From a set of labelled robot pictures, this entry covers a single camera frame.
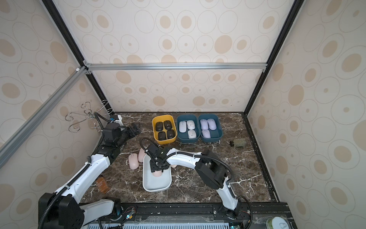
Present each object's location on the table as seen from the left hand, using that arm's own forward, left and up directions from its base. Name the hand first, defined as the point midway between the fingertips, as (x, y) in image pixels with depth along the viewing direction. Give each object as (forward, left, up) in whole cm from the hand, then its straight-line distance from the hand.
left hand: (138, 123), depth 80 cm
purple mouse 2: (+19, -47, -22) cm, 55 cm away
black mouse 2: (+18, -13, -22) cm, 31 cm away
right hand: (-15, -11, -22) cm, 29 cm away
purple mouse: (+19, -41, -22) cm, 50 cm away
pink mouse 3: (-20, -10, -22) cm, 32 cm away
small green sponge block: (+2, -64, -21) cm, 67 cm away
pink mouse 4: (-15, -19, -24) cm, 34 cm away
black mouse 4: (+9, -16, -22) cm, 28 cm away
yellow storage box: (+15, -10, -25) cm, 31 cm away
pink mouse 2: (-8, +2, -22) cm, 23 cm away
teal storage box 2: (+11, -50, -25) cm, 57 cm away
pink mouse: (-13, +6, -23) cm, 27 cm away
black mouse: (+17, -6, -23) cm, 29 cm away
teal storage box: (+16, -24, -23) cm, 37 cm away
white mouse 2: (+9, -31, -22) cm, 39 cm away
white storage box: (-25, -7, -25) cm, 36 cm away
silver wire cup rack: (0, +25, +7) cm, 26 cm away
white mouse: (+18, -30, -22) cm, 42 cm away
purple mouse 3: (+9, -41, -21) cm, 47 cm away
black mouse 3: (+7, -10, -22) cm, 25 cm away
